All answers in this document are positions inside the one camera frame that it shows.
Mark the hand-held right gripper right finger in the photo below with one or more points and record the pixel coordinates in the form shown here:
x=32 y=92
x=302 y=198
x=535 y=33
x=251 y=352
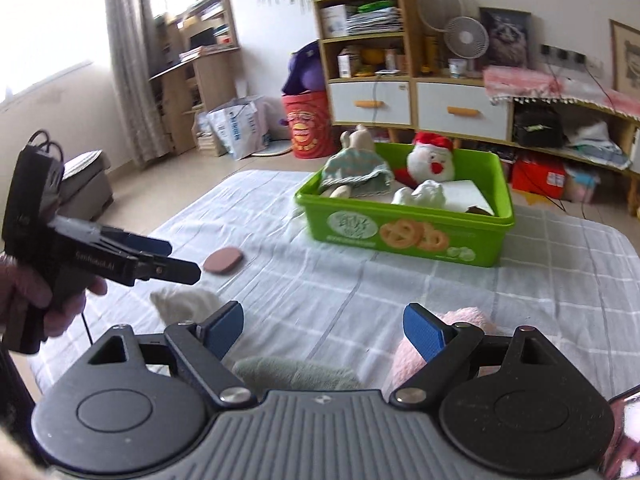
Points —
x=424 y=332

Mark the grey green towel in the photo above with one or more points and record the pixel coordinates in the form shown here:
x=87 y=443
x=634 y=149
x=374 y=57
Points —
x=300 y=372

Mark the low wooden drawer cabinet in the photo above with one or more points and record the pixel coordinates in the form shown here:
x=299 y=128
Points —
x=462 y=110

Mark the white sponge block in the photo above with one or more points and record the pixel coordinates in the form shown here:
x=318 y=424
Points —
x=465 y=192

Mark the pink plastic storage box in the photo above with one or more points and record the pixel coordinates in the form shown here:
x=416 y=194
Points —
x=582 y=185

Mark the cream soft cloth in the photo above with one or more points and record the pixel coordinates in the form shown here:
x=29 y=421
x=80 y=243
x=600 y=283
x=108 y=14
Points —
x=185 y=302

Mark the purple plush toy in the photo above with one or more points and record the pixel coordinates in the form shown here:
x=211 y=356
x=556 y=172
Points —
x=302 y=67

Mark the tall wooden shelf unit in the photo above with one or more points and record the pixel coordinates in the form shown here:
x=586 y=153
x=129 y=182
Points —
x=370 y=102

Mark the pile of folded cloths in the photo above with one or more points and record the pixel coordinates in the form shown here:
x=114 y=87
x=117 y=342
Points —
x=597 y=145

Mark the red printed bucket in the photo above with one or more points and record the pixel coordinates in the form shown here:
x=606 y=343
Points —
x=305 y=125

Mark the cream doll with teal dress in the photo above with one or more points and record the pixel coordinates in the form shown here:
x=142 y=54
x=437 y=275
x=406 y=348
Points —
x=355 y=170

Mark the white desk fan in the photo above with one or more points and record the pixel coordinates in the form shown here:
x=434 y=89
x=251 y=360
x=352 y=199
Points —
x=466 y=37

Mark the white cloth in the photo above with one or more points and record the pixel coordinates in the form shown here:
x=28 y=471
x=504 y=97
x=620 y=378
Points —
x=420 y=195

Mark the pink fringed cloth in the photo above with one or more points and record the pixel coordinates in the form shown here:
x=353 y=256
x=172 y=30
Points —
x=540 y=85

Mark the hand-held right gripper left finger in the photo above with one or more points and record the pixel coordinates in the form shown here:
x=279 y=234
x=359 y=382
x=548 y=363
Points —
x=220 y=326

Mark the stack of papers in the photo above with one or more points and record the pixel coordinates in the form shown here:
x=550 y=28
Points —
x=375 y=20

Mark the framed cartoon drawing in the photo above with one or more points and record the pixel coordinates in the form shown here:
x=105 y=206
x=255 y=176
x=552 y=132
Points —
x=627 y=57

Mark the mauve oval pad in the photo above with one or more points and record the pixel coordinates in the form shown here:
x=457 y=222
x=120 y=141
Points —
x=223 y=260

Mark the cat picture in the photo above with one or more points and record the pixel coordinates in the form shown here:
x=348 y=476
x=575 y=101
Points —
x=505 y=37

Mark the white carton box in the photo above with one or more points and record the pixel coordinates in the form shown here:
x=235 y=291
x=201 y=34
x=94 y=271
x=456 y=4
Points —
x=334 y=20

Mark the wall power sockets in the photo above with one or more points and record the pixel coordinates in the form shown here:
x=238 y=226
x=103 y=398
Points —
x=562 y=53

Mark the yellow toy vehicle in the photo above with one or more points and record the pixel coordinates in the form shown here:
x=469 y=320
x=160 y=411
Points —
x=431 y=55

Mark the grey checked blanket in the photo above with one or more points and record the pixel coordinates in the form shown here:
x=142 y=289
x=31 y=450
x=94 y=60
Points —
x=325 y=300

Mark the santa plush toy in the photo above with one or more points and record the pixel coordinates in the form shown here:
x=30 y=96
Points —
x=430 y=165

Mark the black bag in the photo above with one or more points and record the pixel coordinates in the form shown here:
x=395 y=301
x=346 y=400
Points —
x=537 y=127

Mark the person's left hand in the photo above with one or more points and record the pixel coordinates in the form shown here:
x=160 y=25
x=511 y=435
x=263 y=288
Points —
x=70 y=295

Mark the pink plush toy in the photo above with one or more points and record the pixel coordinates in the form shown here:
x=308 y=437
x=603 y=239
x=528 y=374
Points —
x=470 y=317

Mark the white shopping bag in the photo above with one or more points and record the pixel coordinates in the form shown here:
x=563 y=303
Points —
x=237 y=127

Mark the grey curtain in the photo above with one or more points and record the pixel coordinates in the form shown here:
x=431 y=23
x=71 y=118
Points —
x=135 y=60

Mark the red storage box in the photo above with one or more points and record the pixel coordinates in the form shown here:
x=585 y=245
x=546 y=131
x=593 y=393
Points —
x=537 y=177

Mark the green plastic storage box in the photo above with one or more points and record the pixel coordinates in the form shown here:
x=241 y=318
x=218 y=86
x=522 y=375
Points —
x=350 y=210

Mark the wooden desk with shelves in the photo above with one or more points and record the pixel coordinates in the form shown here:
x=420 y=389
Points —
x=200 y=90

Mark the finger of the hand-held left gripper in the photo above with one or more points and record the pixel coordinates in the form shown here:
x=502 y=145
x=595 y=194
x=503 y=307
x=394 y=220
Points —
x=150 y=246
x=170 y=272

